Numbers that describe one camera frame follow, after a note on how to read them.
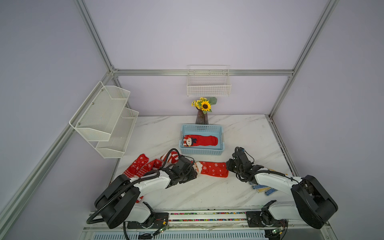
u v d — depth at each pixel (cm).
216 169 89
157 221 73
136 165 93
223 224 73
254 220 73
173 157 93
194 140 104
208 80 95
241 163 69
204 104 95
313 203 43
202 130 108
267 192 82
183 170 69
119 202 42
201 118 102
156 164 90
